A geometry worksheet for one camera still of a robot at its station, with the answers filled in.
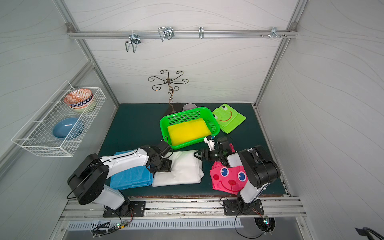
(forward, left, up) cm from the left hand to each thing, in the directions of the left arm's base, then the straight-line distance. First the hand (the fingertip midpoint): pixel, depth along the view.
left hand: (166, 169), depth 86 cm
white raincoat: (0, -12, +3) cm, 13 cm away
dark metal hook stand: (+44, -1, +31) cm, 53 cm away
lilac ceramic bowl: (+47, -11, +6) cm, 49 cm away
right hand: (+9, -18, +2) cm, 21 cm away
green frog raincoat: (+39, -41, +1) cm, 56 cm away
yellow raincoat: (+26, -9, +2) cm, 28 cm away
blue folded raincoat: (-6, +18, +1) cm, 19 cm away
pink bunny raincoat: (-4, -35, 0) cm, 35 cm away
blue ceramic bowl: (+6, +42, +31) cm, 52 cm away
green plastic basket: (+40, -22, +5) cm, 46 cm away
